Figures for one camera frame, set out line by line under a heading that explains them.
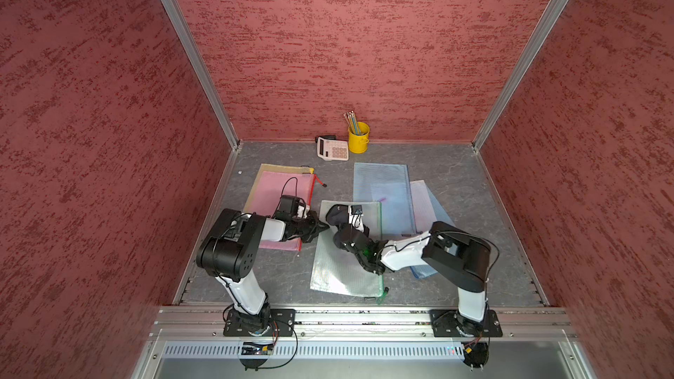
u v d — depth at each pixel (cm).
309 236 87
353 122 110
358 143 114
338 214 91
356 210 81
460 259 50
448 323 74
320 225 93
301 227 83
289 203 79
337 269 83
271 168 113
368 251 71
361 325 76
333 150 117
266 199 105
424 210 98
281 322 73
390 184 107
